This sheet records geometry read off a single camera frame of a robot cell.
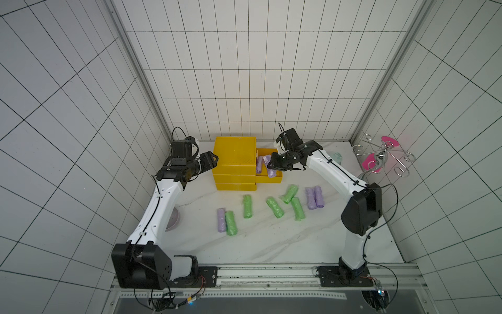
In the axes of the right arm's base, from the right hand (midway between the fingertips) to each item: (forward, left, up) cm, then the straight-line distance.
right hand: (271, 160), depth 87 cm
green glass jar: (+12, -35, -9) cm, 38 cm away
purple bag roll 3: (-20, +22, -16) cm, 34 cm away
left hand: (-7, +25, +5) cm, 27 cm away
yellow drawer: (-5, +4, -6) cm, 9 cm away
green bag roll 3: (-15, -3, -16) cm, 22 cm away
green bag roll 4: (-16, -14, -18) cm, 28 cm away
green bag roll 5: (-7, -10, -17) cm, 21 cm away
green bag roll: (-26, +16, -16) cm, 34 cm away
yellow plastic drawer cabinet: (-7, +16, +1) cm, 17 cm away
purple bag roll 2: (-6, 0, -1) cm, 6 cm away
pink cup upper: (+13, -55, +3) cm, 57 cm away
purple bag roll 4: (-7, -20, -17) cm, 27 cm away
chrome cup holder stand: (-2, -44, +5) cm, 45 cm away
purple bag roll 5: (-8, -24, -16) cm, 30 cm away
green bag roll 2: (-15, +10, -16) cm, 24 cm away
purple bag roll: (+3, +6, -7) cm, 10 cm away
